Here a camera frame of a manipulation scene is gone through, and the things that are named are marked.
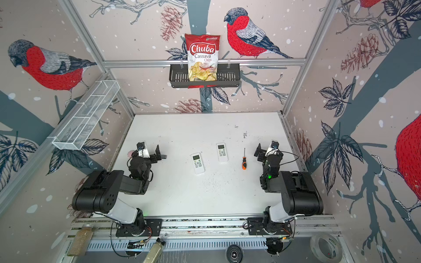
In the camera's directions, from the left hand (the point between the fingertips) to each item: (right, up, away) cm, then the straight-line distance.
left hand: (148, 146), depth 89 cm
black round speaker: (+45, -36, -30) cm, 65 cm away
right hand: (+66, -1, +1) cm, 66 cm away
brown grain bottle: (-19, -37, -22) cm, 47 cm away
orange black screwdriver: (+54, -10, +5) cm, 56 cm away
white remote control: (+28, -13, +4) cm, 31 cm away
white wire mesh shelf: (-30, +9, -13) cm, 34 cm away
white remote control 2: (+42, -6, +9) cm, 43 cm away
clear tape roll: (+86, -42, -19) cm, 98 cm away
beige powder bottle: (+12, -42, -23) cm, 49 cm away
